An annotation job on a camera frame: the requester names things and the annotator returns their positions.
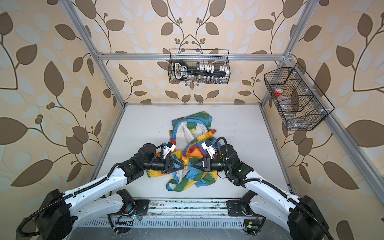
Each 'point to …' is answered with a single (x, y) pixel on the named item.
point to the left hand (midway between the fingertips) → (184, 168)
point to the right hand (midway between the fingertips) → (192, 167)
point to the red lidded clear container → (278, 91)
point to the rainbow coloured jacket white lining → (192, 135)
